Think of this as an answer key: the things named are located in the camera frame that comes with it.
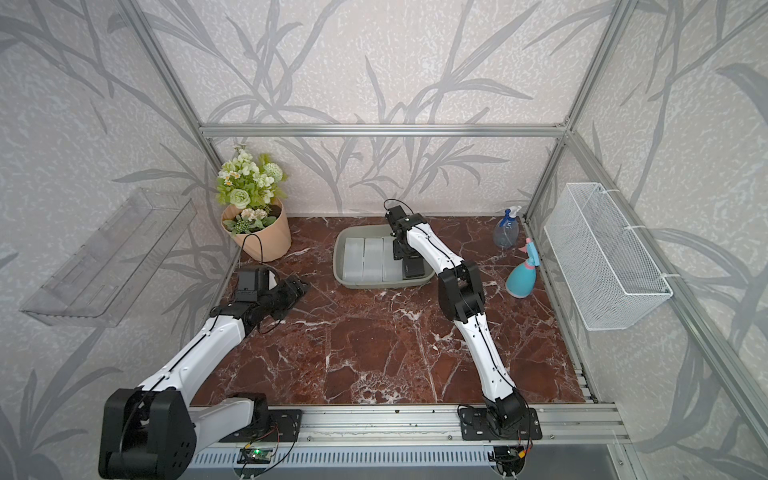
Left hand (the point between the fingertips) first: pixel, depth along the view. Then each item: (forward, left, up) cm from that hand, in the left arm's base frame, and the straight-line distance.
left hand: (306, 289), depth 86 cm
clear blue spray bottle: (+26, -66, -2) cm, 71 cm away
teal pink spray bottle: (+6, -66, -4) cm, 66 cm away
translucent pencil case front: (+13, -25, -8) cm, 29 cm away
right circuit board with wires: (-39, -54, -13) cm, 68 cm away
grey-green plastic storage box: (+35, -14, -13) cm, 39 cm away
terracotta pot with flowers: (+22, +19, +7) cm, 29 cm away
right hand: (+20, -31, -8) cm, 38 cm away
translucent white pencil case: (+17, -11, -9) cm, 23 cm away
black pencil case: (+12, -32, -6) cm, 34 cm away
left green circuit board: (-39, +7, -13) cm, 41 cm away
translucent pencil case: (+18, -18, -11) cm, 28 cm away
